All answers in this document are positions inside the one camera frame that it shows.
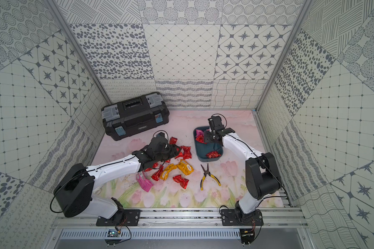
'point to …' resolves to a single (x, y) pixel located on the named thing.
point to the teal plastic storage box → (202, 149)
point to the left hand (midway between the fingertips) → (180, 147)
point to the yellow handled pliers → (206, 173)
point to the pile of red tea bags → (200, 138)
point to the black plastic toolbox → (134, 115)
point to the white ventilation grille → (101, 234)
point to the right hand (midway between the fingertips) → (211, 138)
